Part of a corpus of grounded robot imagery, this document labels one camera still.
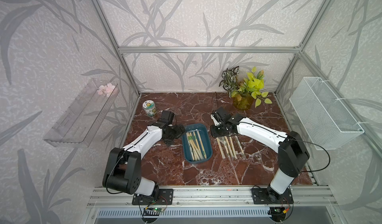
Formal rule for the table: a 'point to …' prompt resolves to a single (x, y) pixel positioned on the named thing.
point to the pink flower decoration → (106, 90)
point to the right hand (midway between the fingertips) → (211, 132)
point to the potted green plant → (243, 91)
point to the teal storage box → (188, 154)
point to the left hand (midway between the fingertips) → (182, 134)
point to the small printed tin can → (149, 107)
